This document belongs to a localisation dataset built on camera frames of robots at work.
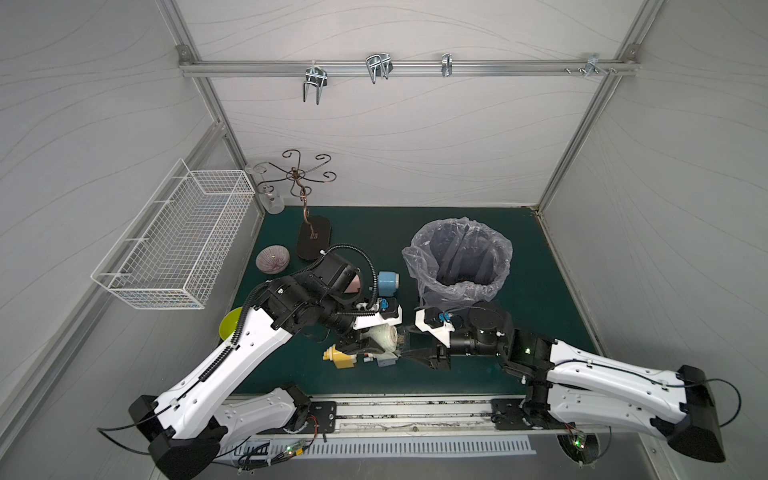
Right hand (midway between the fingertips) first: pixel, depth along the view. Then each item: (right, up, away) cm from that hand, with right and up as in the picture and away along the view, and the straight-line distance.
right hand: (405, 335), depth 64 cm
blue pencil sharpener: (-4, +7, +26) cm, 28 cm away
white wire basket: (-54, +17, +4) cm, 57 cm away
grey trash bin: (+9, +9, +2) cm, 13 cm away
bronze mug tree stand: (-32, +22, +45) cm, 59 cm away
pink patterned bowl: (-45, +14, +38) cm, 60 cm away
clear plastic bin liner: (+16, +14, +21) cm, 30 cm away
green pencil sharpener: (-4, +1, -5) cm, 7 cm away
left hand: (-5, +1, -1) cm, 6 cm away
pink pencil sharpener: (-15, +6, +29) cm, 33 cm away
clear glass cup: (-43, +35, +32) cm, 64 cm away
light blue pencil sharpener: (-4, -12, +14) cm, 19 cm away
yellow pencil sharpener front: (-16, -11, +12) cm, 23 cm away
